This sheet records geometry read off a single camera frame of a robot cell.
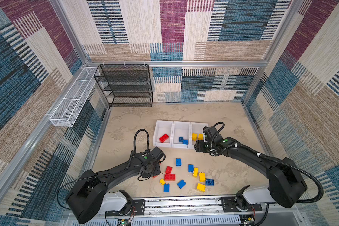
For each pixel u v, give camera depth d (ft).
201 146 2.55
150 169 2.09
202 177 2.66
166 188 2.60
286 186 1.38
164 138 3.22
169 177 2.68
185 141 3.08
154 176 2.69
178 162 2.87
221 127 2.29
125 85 3.59
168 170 2.78
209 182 2.66
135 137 2.41
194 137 3.15
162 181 2.66
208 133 2.25
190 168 2.84
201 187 2.55
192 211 2.39
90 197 1.34
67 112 2.29
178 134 3.33
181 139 3.17
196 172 2.72
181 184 2.65
